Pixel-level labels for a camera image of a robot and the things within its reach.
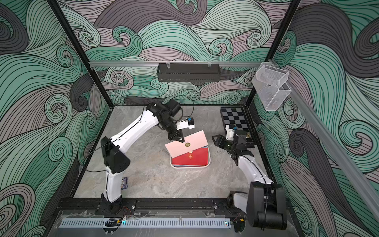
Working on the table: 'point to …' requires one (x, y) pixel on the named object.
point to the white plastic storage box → (192, 166)
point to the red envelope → (197, 157)
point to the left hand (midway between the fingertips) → (182, 138)
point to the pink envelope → (191, 143)
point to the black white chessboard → (236, 116)
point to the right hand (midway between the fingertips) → (217, 138)
